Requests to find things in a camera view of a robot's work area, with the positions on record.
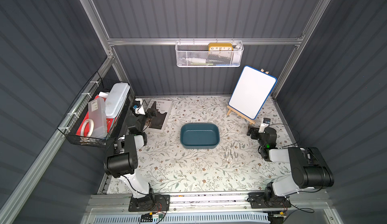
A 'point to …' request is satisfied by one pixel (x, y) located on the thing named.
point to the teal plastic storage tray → (199, 135)
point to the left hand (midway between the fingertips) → (149, 100)
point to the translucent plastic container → (97, 113)
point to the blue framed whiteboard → (252, 90)
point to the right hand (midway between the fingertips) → (261, 126)
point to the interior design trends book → (158, 123)
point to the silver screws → (231, 151)
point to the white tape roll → (91, 126)
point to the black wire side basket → (70, 125)
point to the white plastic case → (117, 94)
